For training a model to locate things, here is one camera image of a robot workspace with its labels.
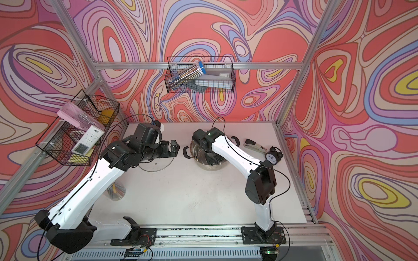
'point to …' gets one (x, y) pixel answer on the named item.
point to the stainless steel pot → (198, 156)
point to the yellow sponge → (79, 159)
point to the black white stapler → (252, 145)
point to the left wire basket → (74, 137)
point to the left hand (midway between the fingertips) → (173, 147)
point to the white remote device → (88, 139)
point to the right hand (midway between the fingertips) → (221, 163)
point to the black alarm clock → (274, 156)
